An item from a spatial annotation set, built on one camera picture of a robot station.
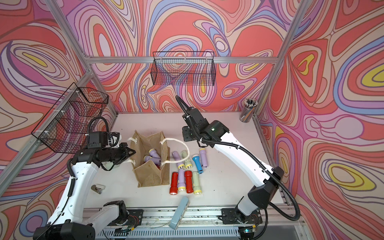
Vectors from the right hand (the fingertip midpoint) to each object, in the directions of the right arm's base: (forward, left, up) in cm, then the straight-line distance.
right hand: (189, 136), depth 73 cm
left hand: (-4, +27, -6) cm, 28 cm away
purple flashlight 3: (+2, +9, -25) cm, 27 cm away
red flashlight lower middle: (-16, +1, -25) cm, 30 cm away
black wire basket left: (+5, +61, +3) cm, 62 cm away
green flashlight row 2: (-18, -3, -25) cm, 30 cm away
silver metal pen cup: (+32, -42, -18) cm, 56 cm away
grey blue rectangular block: (-29, +6, -26) cm, 39 cm away
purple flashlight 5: (-16, +5, -24) cm, 29 cm away
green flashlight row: (-3, +2, -23) cm, 24 cm away
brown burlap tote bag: (-13, +22, -14) cm, 29 cm away
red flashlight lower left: (-17, +10, -25) cm, 32 cm away
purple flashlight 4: (+1, -8, -26) cm, 27 cm away
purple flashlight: (+5, +24, -23) cm, 33 cm away
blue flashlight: (0, -4, -24) cm, 25 cm away
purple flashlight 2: (-2, +21, -20) cm, 29 cm away
